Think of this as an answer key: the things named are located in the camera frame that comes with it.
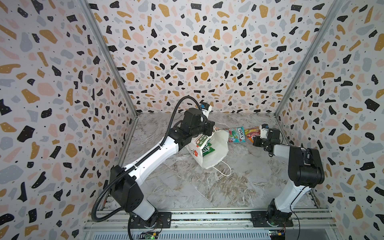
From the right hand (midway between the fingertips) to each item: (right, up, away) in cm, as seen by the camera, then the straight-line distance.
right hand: (254, 134), depth 100 cm
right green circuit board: (+1, -47, -29) cm, 55 cm away
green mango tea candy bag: (-32, -9, -5) cm, 33 cm away
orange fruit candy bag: (0, +1, +6) cm, 6 cm away
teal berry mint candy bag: (-10, -1, +6) cm, 12 cm away
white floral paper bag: (-24, -3, -5) cm, 25 cm away
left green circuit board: (-60, -46, -30) cm, 82 cm away
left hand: (-28, +8, -27) cm, 40 cm away
